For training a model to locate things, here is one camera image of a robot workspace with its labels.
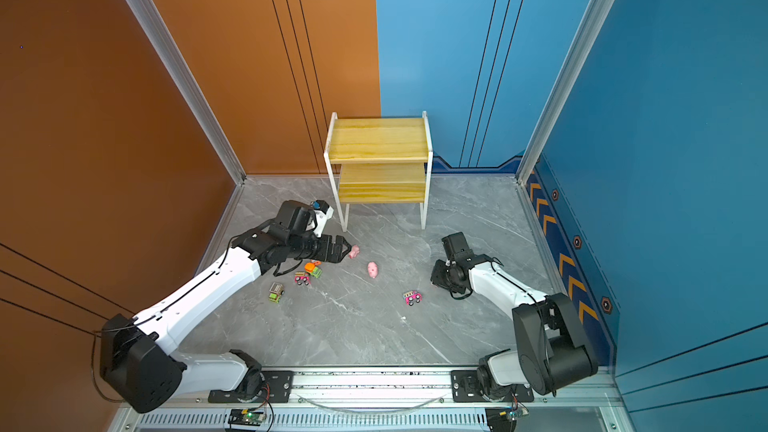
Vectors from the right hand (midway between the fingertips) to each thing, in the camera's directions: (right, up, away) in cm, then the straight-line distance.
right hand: (433, 279), depth 90 cm
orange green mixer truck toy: (-37, +3, +2) cm, 37 cm away
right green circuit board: (+14, -28, -19) cm, 37 cm away
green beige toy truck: (-47, -3, -3) cm, 47 cm away
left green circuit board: (-48, -28, -19) cm, 59 cm away
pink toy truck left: (-40, 0, 0) cm, 40 cm away
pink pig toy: (-18, +3, +2) cm, 19 cm away
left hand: (-27, +12, -10) cm, 31 cm away
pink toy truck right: (-7, -4, -4) cm, 9 cm away
